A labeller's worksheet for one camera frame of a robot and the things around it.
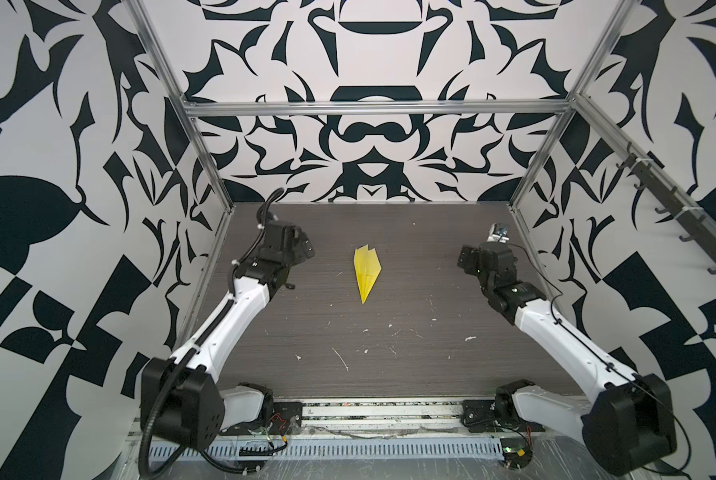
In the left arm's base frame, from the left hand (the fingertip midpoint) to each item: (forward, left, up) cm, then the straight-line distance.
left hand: (292, 240), depth 82 cm
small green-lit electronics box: (-47, -54, -23) cm, 75 cm away
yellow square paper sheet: (+3, -21, -19) cm, 29 cm away
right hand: (-3, -52, -2) cm, 52 cm away
